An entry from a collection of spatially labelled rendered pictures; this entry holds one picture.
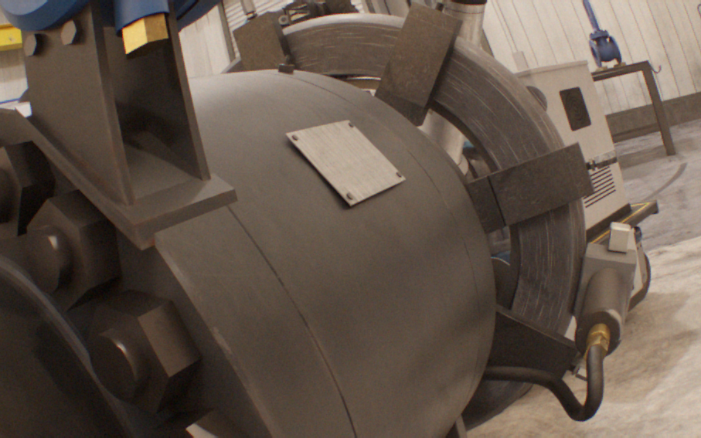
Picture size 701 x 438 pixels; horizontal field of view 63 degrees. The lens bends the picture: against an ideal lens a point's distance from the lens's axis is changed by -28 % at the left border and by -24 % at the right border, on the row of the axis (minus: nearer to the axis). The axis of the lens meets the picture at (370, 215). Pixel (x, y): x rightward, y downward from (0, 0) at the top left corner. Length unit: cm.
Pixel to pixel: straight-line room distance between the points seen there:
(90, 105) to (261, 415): 20
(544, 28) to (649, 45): 166
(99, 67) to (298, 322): 20
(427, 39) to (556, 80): 107
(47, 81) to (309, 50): 77
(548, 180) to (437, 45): 25
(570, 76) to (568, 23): 734
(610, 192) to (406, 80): 125
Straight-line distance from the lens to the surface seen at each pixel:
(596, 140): 218
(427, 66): 105
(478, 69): 106
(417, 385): 57
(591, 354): 82
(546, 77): 205
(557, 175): 102
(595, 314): 89
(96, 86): 40
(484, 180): 104
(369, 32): 111
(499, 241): 177
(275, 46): 114
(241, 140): 53
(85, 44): 41
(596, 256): 108
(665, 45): 933
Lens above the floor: 74
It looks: 5 degrees down
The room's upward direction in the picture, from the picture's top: 17 degrees counter-clockwise
